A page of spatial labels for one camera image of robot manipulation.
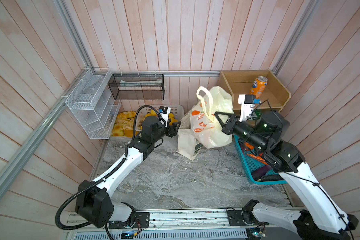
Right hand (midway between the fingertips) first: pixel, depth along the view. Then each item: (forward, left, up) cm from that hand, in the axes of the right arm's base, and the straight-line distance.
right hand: (214, 114), depth 55 cm
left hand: (+10, +15, -17) cm, 25 cm away
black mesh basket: (+48, +44, -21) cm, 69 cm away
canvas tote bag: (+10, +8, -37) cm, 39 cm away
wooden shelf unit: (+32, -43, -17) cm, 56 cm away
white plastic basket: (+44, +16, -40) cm, 61 cm away
